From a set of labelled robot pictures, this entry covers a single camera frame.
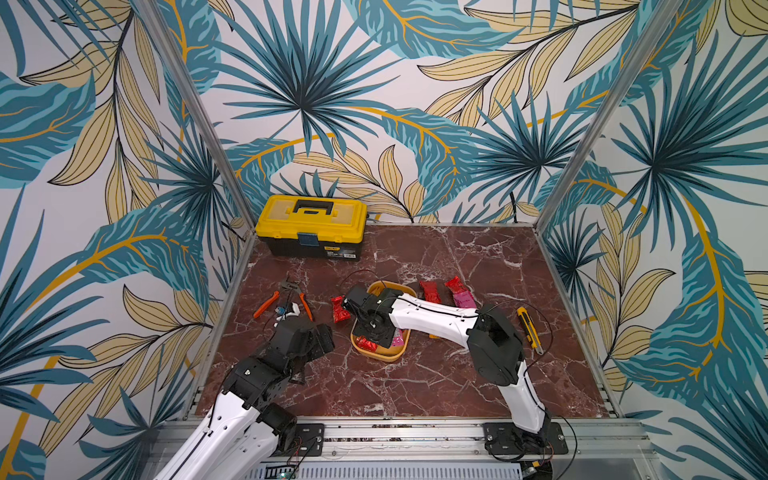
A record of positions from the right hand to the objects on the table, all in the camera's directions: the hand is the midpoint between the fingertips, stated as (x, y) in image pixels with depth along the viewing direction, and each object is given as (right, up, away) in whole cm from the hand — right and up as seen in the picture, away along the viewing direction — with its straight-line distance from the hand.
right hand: (363, 335), depth 88 cm
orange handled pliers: (-28, +13, +13) cm, 33 cm away
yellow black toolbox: (-17, +33, +8) cm, 38 cm away
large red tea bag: (+21, +11, +11) cm, 26 cm away
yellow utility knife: (+51, +1, +5) cm, 51 cm away
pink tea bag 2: (+10, -1, 0) cm, 10 cm away
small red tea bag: (+30, +13, +13) cm, 35 cm away
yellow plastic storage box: (+6, -4, -6) cm, 9 cm away
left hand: (-11, +2, -12) cm, 16 cm away
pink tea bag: (+32, +9, +9) cm, 35 cm away
